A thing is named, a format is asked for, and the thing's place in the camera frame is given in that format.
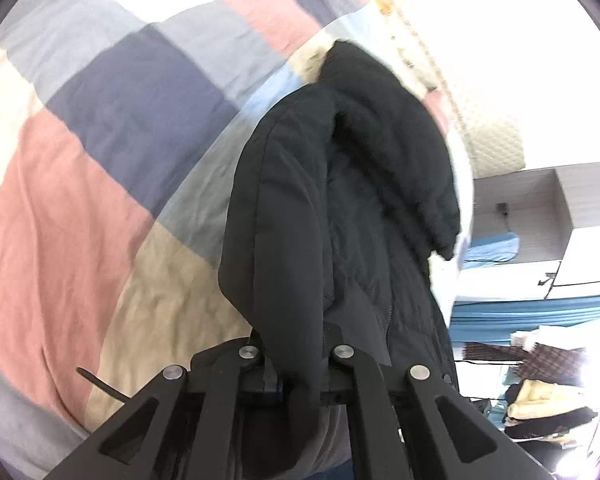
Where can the cream quilted headboard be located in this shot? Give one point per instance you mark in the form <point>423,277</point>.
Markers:
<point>490,125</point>

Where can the black wardrobe rail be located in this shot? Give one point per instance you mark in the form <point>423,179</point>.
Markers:
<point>590,285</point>

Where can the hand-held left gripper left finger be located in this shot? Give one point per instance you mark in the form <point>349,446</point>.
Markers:
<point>220,385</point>

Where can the grey white wardrobe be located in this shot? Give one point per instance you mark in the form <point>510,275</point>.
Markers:
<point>535,220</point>

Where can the cream yellow hanging clothes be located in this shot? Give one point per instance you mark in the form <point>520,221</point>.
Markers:
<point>545,400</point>

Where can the blue curtain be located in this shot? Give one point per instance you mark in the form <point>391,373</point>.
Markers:
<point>530,310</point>

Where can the checkered bed quilt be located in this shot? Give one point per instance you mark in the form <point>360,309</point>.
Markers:
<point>105,160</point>

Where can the dark wall socket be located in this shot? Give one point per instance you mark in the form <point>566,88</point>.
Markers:
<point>503,209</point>

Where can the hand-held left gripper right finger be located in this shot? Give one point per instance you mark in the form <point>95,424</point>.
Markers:
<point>365,390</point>

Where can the plaid hanging garment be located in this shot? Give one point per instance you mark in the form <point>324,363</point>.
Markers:
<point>545,362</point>

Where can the black puffer jacket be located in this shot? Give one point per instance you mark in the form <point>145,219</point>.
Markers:
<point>330,210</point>

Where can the blue towel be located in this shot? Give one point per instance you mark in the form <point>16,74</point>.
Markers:
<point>495,250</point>

